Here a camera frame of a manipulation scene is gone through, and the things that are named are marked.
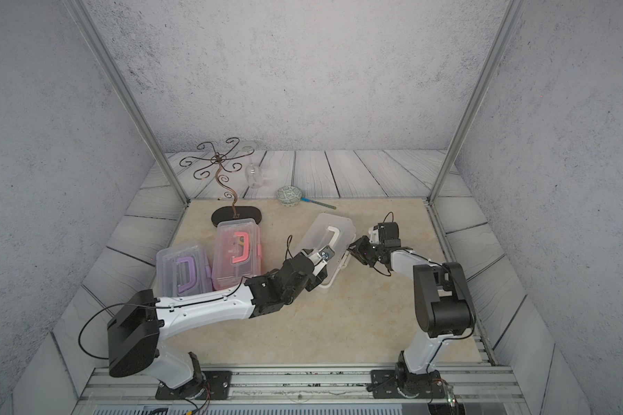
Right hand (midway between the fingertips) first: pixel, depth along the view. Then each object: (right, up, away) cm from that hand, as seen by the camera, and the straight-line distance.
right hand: (348, 247), depth 94 cm
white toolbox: (-10, +6, +2) cm, 12 cm away
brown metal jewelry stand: (-44, +31, -2) cm, 54 cm away
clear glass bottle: (-35, +27, +6) cm, 45 cm away
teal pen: (-12, +18, +28) cm, 36 cm away
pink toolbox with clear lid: (-39, -1, -1) cm, 39 cm away
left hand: (-10, -2, -15) cm, 18 cm away
